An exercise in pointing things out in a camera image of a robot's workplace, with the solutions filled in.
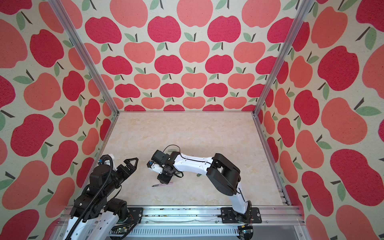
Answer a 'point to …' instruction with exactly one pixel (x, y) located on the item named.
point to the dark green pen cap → (199, 174)
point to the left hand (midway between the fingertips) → (136, 164)
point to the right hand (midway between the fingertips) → (165, 176)
